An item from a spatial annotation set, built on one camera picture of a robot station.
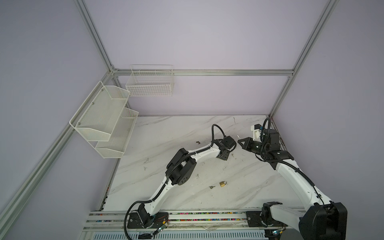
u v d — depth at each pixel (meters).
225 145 0.75
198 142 1.04
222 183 0.86
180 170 0.58
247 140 0.71
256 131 0.73
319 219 0.39
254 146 0.69
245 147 0.70
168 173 0.57
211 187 0.84
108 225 0.73
